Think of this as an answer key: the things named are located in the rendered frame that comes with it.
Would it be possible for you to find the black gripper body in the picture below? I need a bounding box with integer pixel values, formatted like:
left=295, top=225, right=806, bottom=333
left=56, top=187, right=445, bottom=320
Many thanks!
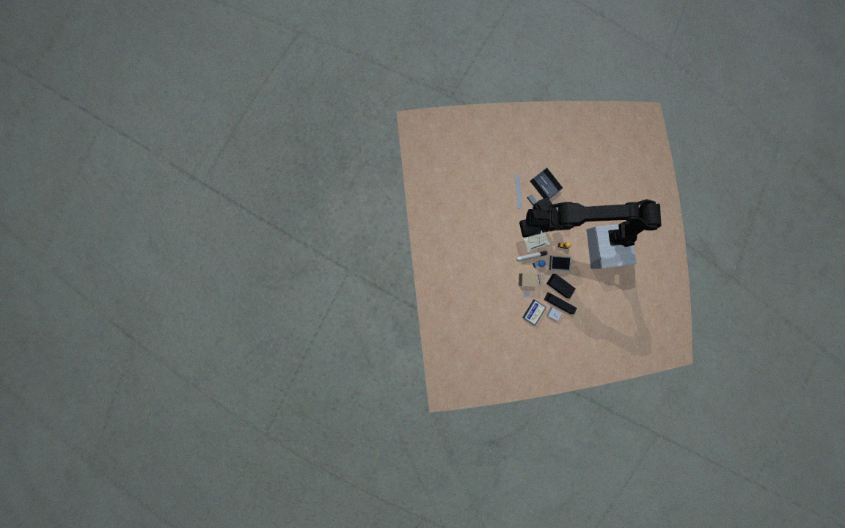
left=519, top=219, right=553, bottom=238

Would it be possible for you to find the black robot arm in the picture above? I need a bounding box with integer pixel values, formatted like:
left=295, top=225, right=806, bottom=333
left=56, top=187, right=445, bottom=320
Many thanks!
left=526, top=198, right=662, bottom=247

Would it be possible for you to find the grey cylinder with black end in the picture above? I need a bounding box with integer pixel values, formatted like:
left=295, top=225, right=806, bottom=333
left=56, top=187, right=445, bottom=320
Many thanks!
left=516, top=251, right=548, bottom=261

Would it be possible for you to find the white inspection card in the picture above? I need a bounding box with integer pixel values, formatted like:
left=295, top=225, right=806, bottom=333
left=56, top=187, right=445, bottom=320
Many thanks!
left=523, top=231, right=550, bottom=252

